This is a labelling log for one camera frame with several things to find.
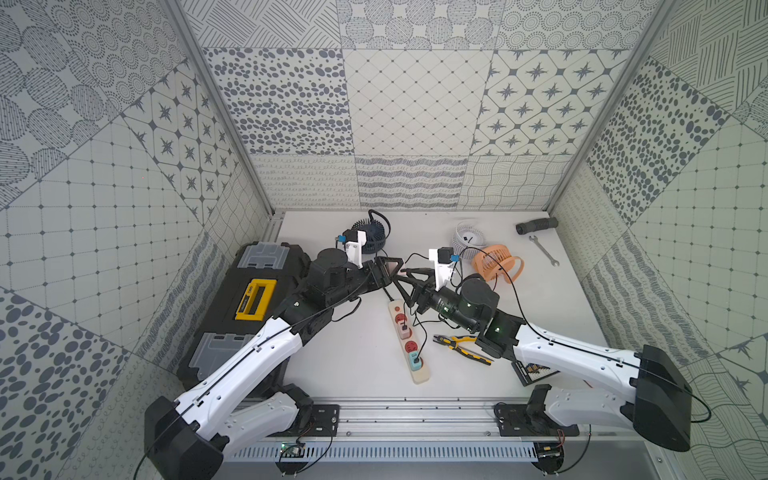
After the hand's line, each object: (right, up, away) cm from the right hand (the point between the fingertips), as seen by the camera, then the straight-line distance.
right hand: (399, 276), depth 70 cm
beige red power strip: (+3, -21, +14) cm, 26 cm away
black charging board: (+36, -28, +10) cm, 47 cm away
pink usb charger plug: (+2, -17, +13) cm, 22 cm away
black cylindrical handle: (+57, +15, +47) cm, 76 cm away
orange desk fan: (+30, +2, +21) cm, 37 cm away
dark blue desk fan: (-8, +11, +37) cm, 40 cm away
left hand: (-2, +5, 0) cm, 6 cm away
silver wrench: (+52, +8, +42) cm, 67 cm away
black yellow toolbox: (-38, -2, +10) cm, 39 cm away
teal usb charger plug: (+4, -23, +6) cm, 24 cm away
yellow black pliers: (+16, -21, +14) cm, 30 cm away
